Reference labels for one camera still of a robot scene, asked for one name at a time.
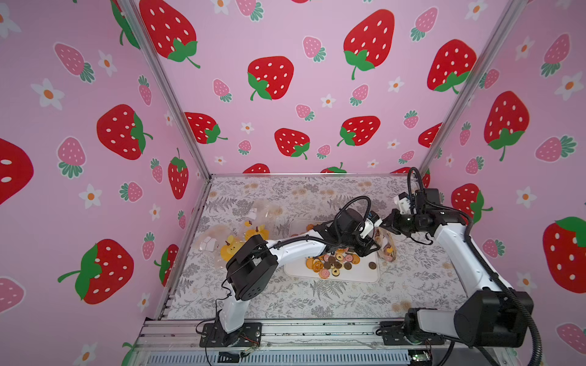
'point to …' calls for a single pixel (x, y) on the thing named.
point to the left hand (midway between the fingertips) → (380, 245)
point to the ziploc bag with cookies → (207, 240)
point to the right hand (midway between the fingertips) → (377, 223)
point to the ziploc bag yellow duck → (264, 218)
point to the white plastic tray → (366, 271)
